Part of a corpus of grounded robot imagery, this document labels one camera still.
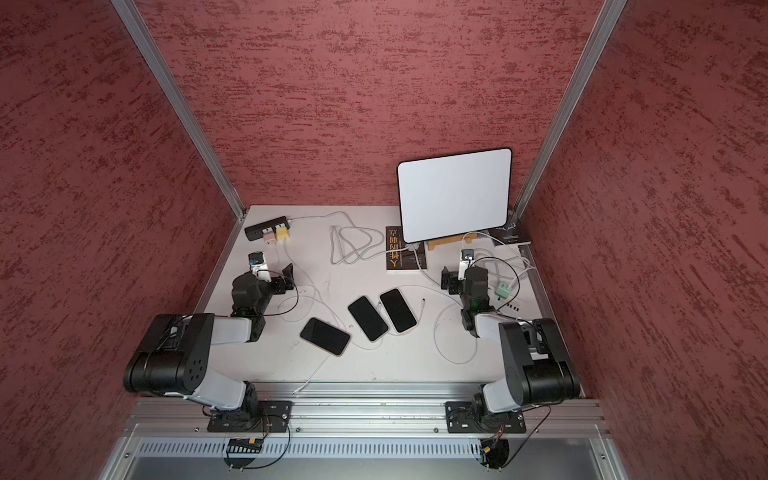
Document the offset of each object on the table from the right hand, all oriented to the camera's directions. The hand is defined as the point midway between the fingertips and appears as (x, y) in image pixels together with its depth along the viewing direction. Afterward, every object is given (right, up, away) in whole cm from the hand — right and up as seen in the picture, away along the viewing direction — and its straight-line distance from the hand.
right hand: (459, 269), depth 94 cm
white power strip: (+16, -7, -2) cm, 18 cm away
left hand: (-59, 0, -1) cm, 59 cm away
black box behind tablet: (+27, +13, +23) cm, 38 cm away
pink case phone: (-30, -14, -5) cm, 33 cm away
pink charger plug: (-68, +10, +15) cm, 71 cm away
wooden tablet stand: (+6, +10, +12) cm, 17 cm away
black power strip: (-69, +14, +16) cm, 72 cm away
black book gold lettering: (-17, +3, +10) cm, 20 cm away
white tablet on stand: (0, +26, +9) cm, 28 cm away
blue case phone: (-20, -13, -2) cm, 24 cm away
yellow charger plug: (-64, +12, +17) cm, 67 cm away
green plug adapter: (+13, -7, -2) cm, 15 cm away
